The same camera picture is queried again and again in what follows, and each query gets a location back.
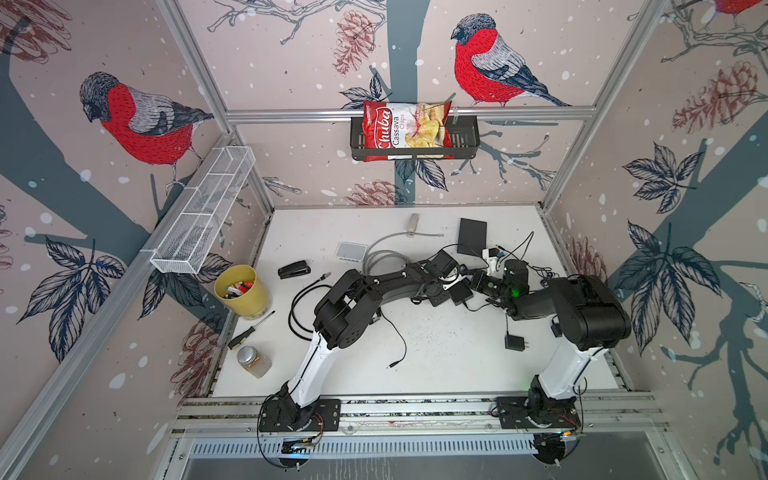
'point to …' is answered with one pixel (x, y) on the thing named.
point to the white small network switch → (351, 251)
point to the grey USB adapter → (412, 225)
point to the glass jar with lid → (254, 361)
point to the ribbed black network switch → (461, 292)
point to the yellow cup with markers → (240, 291)
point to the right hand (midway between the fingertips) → (456, 280)
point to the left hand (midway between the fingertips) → (442, 289)
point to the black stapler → (295, 269)
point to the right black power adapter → (514, 342)
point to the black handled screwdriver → (242, 337)
